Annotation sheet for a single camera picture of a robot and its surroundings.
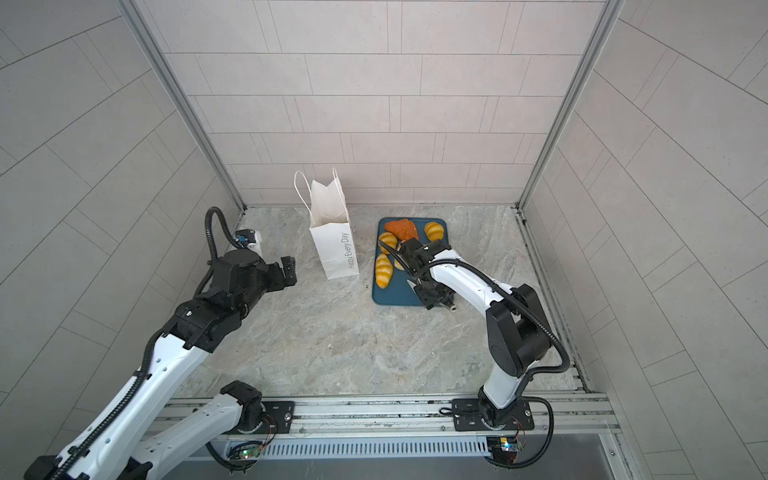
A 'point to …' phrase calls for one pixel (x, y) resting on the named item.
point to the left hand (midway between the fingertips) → (286, 258)
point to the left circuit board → (250, 452)
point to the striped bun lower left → (383, 271)
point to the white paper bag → (327, 209)
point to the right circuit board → (504, 448)
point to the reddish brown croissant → (403, 229)
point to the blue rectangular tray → (392, 283)
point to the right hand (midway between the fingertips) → (436, 300)
